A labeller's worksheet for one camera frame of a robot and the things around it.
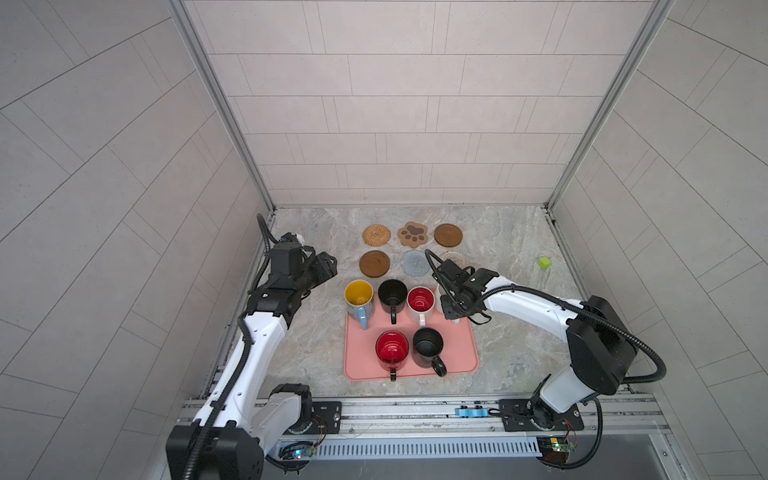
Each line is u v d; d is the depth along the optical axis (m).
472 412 0.70
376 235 1.08
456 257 1.02
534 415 0.64
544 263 0.99
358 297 0.88
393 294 0.85
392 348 0.82
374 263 0.99
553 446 0.68
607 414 0.73
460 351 0.81
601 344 0.43
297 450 0.65
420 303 0.89
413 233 1.08
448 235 1.08
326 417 0.71
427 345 0.82
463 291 0.62
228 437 0.38
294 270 0.58
